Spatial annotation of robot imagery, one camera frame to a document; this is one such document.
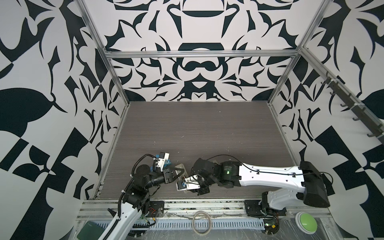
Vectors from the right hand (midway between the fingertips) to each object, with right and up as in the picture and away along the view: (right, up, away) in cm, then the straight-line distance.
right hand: (187, 183), depth 69 cm
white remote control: (-1, +4, +2) cm, 5 cm away
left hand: (-1, +5, +3) cm, 6 cm away
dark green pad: (-43, -21, -1) cm, 48 cm away
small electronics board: (+39, -20, +2) cm, 44 cm away
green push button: (+55, -19, +1) cm, 58 cm away
